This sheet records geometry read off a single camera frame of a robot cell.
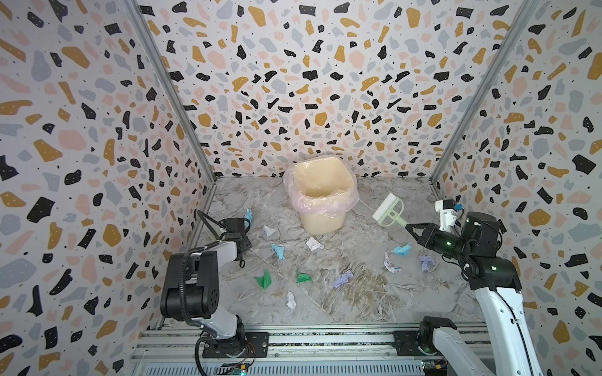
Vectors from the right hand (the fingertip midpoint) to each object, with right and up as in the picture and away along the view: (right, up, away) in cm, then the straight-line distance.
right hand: (406, 223), depth 68 cm
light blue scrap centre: (-41, -13, +26) cm, 51 cm away
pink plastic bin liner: (-22, +5, +12) cm, 26 cm away
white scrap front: (-35, -29, +13) cm, 47 cm away
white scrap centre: (-27, -11, +28) cm, 41 cm away
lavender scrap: (-16, -23, +20) cm, 34 cm away
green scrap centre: (-31, -22, +20) cm, 43 cm away
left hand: (-58, -9, +27) cm, 64 cm away
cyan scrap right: (+9, -14, +27) cm, 31 cm away
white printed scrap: (+3, -19, +24) cm, 31 cm away
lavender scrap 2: (+18, -18, +24) cm, 35 cm away
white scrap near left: (-47, -7, +32) cm, 57 cm away
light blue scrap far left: (-57, 0, +38) cm, 68 cm away
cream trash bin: (-26, +16, +27) cm, 41 cm away
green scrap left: (-45, -23, +18) cm, 53 cm away
